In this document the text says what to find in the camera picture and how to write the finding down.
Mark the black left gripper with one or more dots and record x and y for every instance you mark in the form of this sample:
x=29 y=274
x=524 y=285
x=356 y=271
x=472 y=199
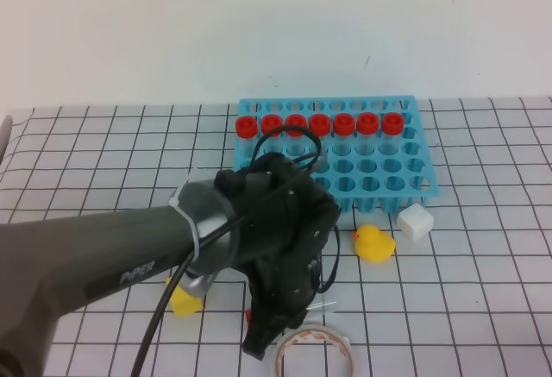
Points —
x=278 y=247

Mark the red capped test tube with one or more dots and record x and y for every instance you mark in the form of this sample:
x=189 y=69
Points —
x=321 y=306

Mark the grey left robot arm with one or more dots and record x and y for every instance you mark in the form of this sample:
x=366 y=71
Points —
x=51 y=268

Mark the blue test tube rack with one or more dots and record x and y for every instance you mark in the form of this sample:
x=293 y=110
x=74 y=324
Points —
x=369 y=171

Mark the yellow rubber duck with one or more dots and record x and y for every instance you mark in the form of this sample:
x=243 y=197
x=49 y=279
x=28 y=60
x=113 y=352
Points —
x=372 y=244

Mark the white tape roll lower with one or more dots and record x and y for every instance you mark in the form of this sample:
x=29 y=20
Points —
x=316 y=332

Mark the white foam cube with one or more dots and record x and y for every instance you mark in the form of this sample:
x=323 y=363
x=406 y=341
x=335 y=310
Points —
x=415 y=222

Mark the yellow foam cube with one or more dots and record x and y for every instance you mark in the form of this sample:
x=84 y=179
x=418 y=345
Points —
x=187 y=297

